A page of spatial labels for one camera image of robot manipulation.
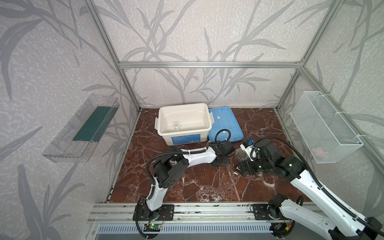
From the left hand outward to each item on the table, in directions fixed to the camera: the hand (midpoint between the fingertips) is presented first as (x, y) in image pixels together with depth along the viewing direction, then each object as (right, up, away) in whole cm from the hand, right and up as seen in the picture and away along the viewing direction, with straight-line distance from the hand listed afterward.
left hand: (224, 159), depth 90 cm
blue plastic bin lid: (+3, +20, +18) cm, 27 cm away
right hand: (+6, +4, -16) cm, 18 cm away
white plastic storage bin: (-26, +21, +19) cm, 38 cm away
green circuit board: (-38, -28, -19) cm, 51 cm away
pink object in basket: (+44, +7, -18) cm, 48 cm away
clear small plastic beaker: (-32, +20, +12) cm, 39 cm away
